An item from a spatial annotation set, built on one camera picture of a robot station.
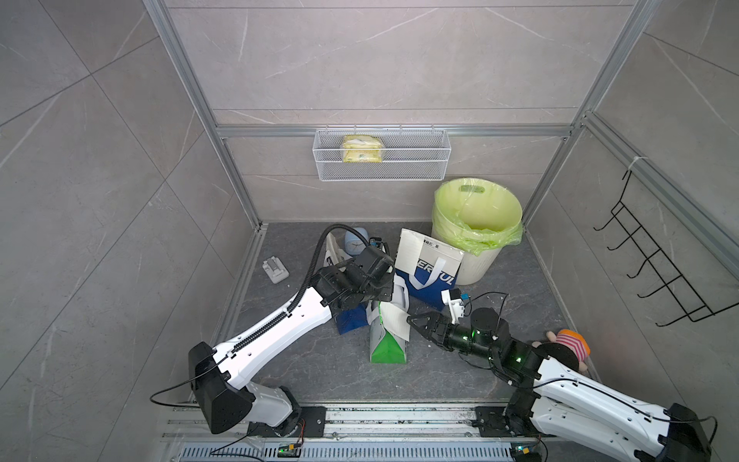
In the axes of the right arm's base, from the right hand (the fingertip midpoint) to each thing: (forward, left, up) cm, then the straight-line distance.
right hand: (414, 326), depth 70 cm
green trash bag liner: (+41, -26, -2) cm, 49 cm away
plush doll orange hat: (+1, -47, -14) cm, 49 cm away
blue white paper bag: (+10, +16, -13) cm, 23 cm away
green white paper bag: (0, +6, +2) cm, 7 cm away
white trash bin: (+23, -23, -10) cm, 35 cm away
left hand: (+11, +6, +5) cm, 14 cm away
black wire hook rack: (-3, -57, +13) cm, 58 cm away
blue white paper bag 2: (+20, -7, -3) cm, 22 cm away
